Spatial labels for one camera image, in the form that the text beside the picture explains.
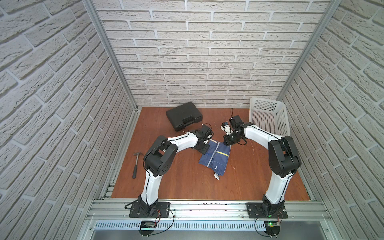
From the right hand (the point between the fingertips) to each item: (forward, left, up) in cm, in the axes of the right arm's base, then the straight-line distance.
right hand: (227, 141), depth 96 cm
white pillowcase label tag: (-22, +11, 0) cm, 25 cm away
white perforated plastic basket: (+25, -40, -5) cm, 48 cm away
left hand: (-2, +15, -3) cm, 15 cm away
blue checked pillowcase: (-10, +9, -1) cm, 14 cm away
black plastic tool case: (+22, +29, +3) cm, 37 cm away
